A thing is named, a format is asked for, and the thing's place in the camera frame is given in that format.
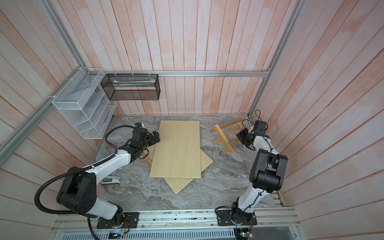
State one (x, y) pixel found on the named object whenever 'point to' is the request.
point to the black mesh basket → (131, 86)
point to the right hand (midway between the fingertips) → (237, 132)
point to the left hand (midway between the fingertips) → (154, 137)
